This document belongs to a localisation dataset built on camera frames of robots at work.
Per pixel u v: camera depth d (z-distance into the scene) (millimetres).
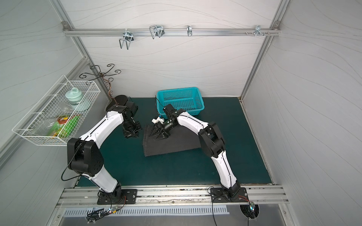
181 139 972
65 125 574
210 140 570
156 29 778
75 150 453
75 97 654
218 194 737
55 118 658
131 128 720
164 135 815
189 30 802
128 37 783
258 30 764
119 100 1157
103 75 926
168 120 801
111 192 617
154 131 785
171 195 752
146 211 702
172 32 810
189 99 1190
